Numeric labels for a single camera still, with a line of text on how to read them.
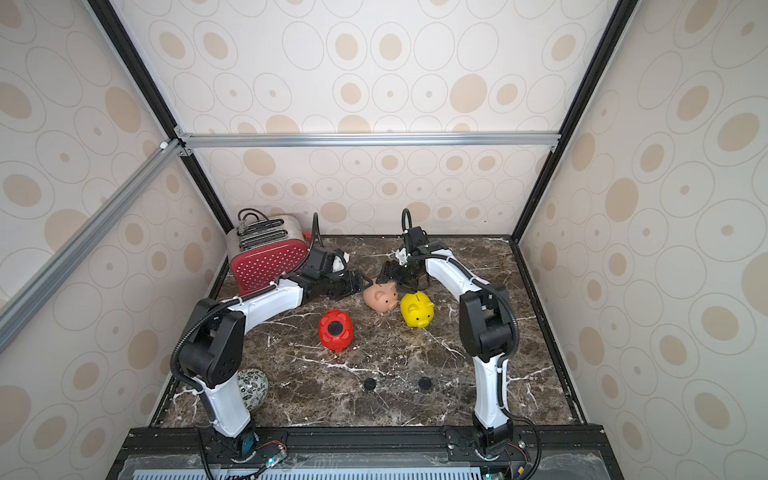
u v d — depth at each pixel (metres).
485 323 0.54
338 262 0.76
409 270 0.81
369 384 0.84
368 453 0.73
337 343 0.84
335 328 0.85
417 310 0.89
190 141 0.91
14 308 0.51
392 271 0.85
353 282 0.82
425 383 0.85
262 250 0.92
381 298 0.92
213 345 0.49
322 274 0.74
